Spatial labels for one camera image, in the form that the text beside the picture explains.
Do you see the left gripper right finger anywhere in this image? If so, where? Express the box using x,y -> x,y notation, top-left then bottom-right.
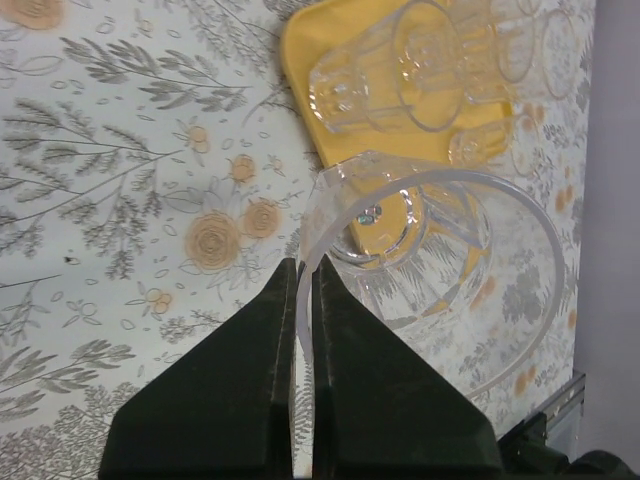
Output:
311,258 -> 503,479

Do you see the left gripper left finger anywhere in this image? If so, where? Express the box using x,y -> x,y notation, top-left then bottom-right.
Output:
98,258 -> 297,479

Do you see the small clear glass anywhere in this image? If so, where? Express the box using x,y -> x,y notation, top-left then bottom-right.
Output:
448,104 -> 543,179

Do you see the yellow plastic tray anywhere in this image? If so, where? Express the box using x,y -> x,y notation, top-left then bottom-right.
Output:
280,1 -> 496,320

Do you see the floral patterned table mat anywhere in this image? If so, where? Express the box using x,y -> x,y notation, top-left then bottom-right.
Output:
1,1 -> 595,479

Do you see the aluminium frame rail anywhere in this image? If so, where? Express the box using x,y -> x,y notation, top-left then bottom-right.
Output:
540,370 -> 586,458

